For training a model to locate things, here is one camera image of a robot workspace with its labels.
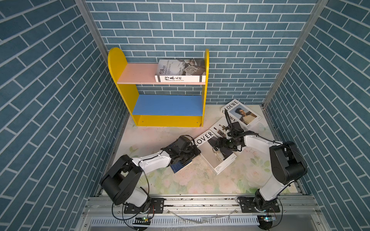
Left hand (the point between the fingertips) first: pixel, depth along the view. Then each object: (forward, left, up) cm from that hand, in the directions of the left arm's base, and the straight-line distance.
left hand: (198, 155), depth 86 cm
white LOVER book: (-1, -12, -2) cm, 12 cm away
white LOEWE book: (+35, -37, -2) cm, 51 cm away
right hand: (+9, -15, -3) cm, 17 cm away
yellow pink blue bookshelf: (+29, +27, +9) cm, 40 cm away
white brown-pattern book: (+23, -16, -4) cm, 28 cm away
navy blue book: (-4, +13, -6) cm, 15 cm away
